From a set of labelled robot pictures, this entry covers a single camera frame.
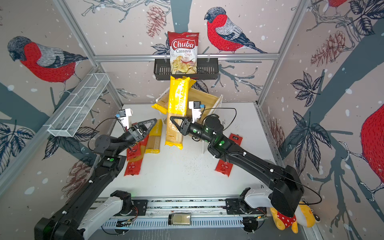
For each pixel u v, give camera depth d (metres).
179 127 0.60
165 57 0.90
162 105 0.72
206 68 0.95
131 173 0.83
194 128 0.58
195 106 0.59
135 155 0.88
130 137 0.58
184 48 0.84
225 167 0.85
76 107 0.76
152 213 0.73
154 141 0.98
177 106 0.60
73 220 0.40
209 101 0.76
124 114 0.58
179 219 0.67
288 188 0.39
